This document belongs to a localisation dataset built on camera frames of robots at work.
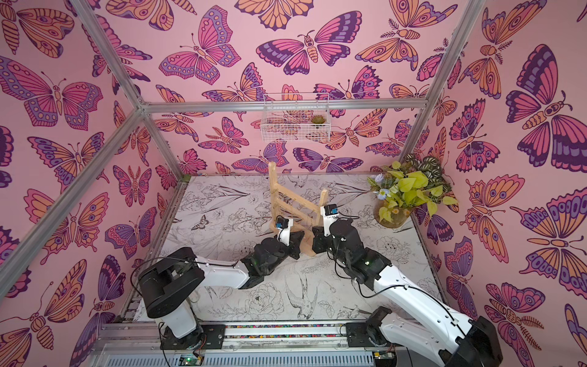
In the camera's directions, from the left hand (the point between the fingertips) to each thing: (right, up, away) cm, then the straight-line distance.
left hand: (307, 233), depth 83 cm
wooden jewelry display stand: (-8, +10, +5) cm, 14 cm away
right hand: (+2, +3, -6) cm, 7 cm away
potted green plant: (+40, +18, 0) cm, 44 cm away
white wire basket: (-4, +46, +13) cm, 48 cm away
